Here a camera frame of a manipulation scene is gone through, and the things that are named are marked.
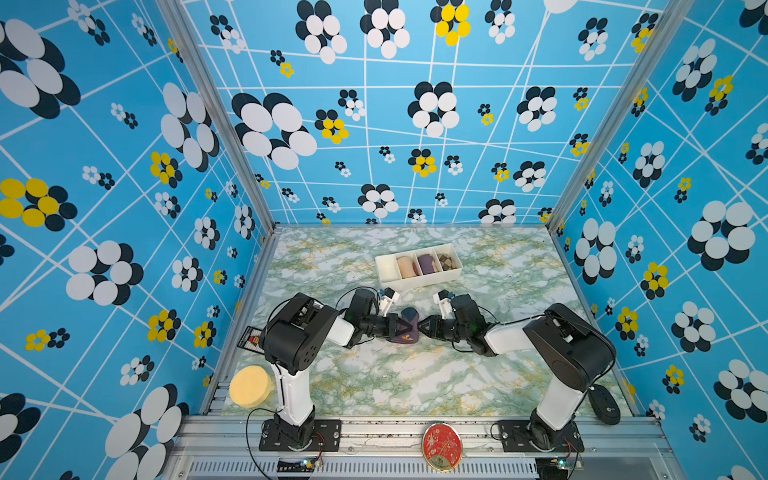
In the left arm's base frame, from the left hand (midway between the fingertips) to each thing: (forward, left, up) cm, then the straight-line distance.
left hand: (414, 330), depth 90 cm
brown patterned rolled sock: (+23, -12, +3) cm, 27 cm away
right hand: (+1, -1, -1) cm, 2 cm away
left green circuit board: (-33, +31, -5) cm, 46 cm away
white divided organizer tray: (+22, -2, +3) cm, 22 cm away
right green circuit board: (-33, -32, -3) cm, 46 cm away
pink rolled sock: (+21, +2, +3) cm, 22 cm away
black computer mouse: (-20, -49, 0) cm, 53 cm away
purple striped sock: (+4, +1, +3) cm, 5 cm away
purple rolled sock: (+23, -5, +3) cm, 24 cm away
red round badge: (-30, -5, +2) cm, 30 cm away
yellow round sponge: (-16, +45, +1) cm, 48 cm away
